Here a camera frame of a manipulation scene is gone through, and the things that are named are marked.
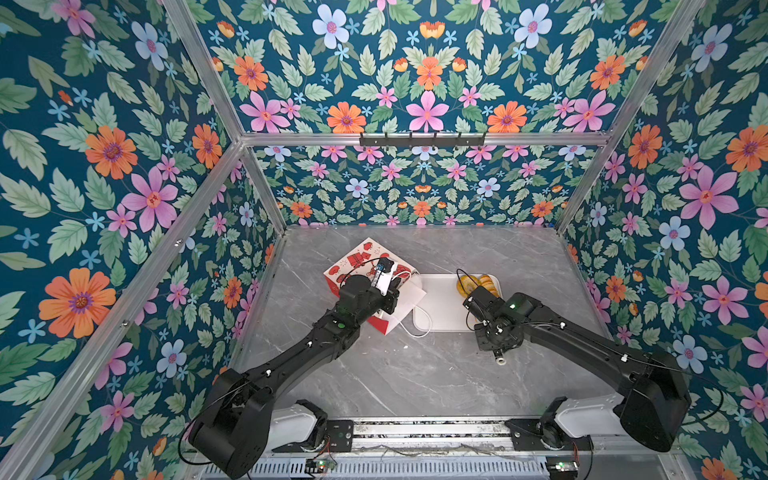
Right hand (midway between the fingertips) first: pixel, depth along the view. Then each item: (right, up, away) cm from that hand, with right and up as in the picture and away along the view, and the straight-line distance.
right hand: (485, 340), depth 81 cm
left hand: (-23, +19, -2) cm, 29 cm away
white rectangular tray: (-10, +7, +12) cm, 17 cm away
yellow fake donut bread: (-1, +13, +21) cm, 25 cm away
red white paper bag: (-36, +21, +15) cm, 44 cm away
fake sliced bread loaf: (+6, +14, +21) cm, 26 cm away
